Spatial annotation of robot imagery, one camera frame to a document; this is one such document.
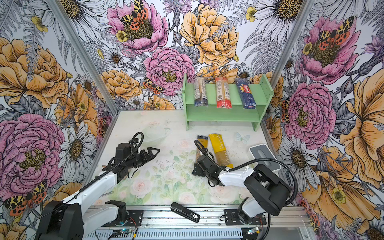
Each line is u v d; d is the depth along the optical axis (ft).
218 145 3.25
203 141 3.25
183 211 2.36
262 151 3.04
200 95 2.88
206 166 2.31
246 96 2.82
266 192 1.45
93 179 2.32
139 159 2.44
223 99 2.80
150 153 2.49
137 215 2.46
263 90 3.13
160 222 2.41
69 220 1.32
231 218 2.42
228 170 1.93
